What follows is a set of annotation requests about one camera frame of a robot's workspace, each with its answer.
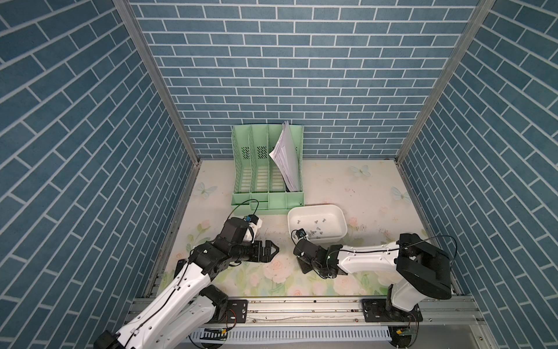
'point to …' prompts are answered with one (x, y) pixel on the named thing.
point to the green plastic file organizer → (258, 185)
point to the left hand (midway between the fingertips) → (274, 251)
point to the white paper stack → (285, 154)
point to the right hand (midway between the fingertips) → (301, 259)
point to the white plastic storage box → (321, 222)
